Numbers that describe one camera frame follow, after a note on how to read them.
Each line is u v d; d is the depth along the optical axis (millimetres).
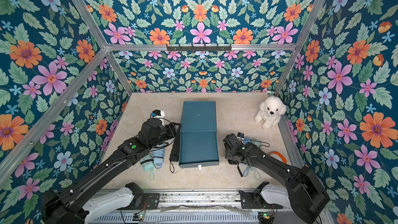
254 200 734
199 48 932
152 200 736
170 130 661
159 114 687
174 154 861
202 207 721
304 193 401
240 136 785
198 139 785
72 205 391
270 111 887
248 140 900
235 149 650
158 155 845
